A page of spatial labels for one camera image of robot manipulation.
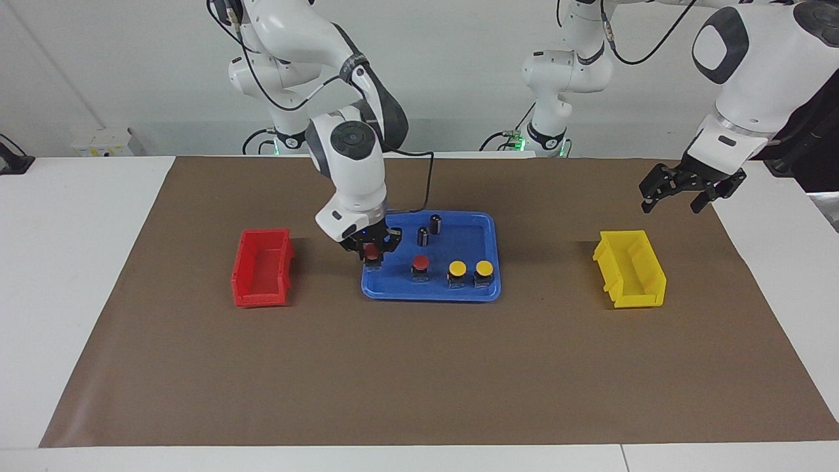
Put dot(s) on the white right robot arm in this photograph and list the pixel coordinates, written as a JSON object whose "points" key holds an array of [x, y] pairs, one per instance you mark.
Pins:
{"points": [[354, 177]]}

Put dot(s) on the black clamp mount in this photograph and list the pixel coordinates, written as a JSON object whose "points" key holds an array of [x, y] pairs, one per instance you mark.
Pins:
{"points": [[13, 160]]}

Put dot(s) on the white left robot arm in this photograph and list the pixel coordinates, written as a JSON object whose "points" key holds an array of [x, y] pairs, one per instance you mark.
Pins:
{"points": [[754, 78]]}

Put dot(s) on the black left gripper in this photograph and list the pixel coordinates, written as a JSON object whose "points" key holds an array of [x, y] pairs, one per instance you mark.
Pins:
{"points": [[711, 174]]}

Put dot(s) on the dark equipment stand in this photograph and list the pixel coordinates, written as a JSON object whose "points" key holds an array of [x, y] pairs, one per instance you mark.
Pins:
{"points": [[809, 144]]}

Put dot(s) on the blue plastic tray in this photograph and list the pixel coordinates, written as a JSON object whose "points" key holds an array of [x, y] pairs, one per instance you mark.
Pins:
{"points": [[472, 242]]}

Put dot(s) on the brown paper table mat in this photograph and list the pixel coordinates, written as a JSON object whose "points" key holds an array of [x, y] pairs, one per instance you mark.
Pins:
{"points": [[419, 367]]}

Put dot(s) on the red plastic storage bin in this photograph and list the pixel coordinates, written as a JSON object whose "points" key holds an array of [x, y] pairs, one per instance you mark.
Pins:
{"points": [[259, 269]]}

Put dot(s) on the red push button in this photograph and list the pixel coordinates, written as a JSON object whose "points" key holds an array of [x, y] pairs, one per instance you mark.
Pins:
{"points": [[372, 252], [420, 263]]}

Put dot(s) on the black cylindrical capacitor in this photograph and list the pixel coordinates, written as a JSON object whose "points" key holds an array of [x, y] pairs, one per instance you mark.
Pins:
{"points": [[436, 223], [423, 236]]}

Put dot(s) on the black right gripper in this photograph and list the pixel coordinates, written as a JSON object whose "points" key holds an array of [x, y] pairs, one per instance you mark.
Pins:
{"points": [[373, 236]]}

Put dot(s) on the yellow push button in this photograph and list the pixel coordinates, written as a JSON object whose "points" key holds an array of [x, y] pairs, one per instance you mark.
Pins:
{"points": [[457, 268], [484, 267]]}

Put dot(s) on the yellow plastic storage bin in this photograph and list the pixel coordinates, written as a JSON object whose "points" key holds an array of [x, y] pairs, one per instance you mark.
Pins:
{"points": [[639, 269]]}

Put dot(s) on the white power strip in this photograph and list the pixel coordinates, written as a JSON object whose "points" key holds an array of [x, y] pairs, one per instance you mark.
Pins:
{"points": [[101, 143]]}

